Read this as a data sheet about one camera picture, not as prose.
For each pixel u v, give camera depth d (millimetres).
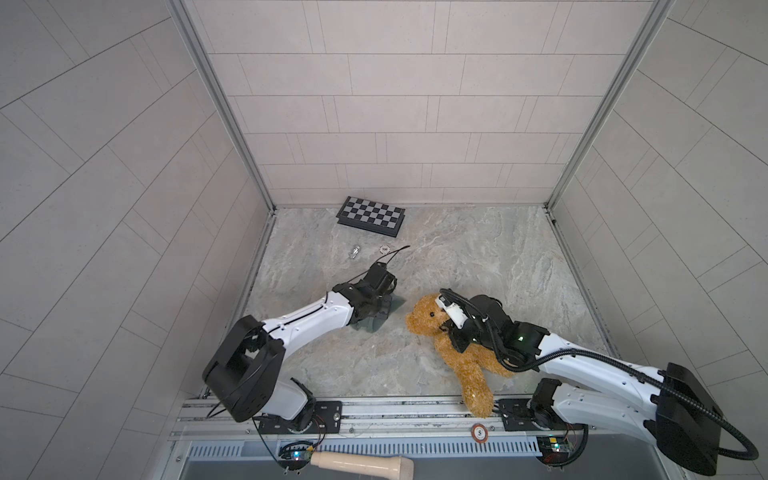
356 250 1018
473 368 695
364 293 650
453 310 689
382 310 754
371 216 1090
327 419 707
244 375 405
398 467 619
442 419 721
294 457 651
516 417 708
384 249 1049
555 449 678
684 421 394
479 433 693
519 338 574
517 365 564
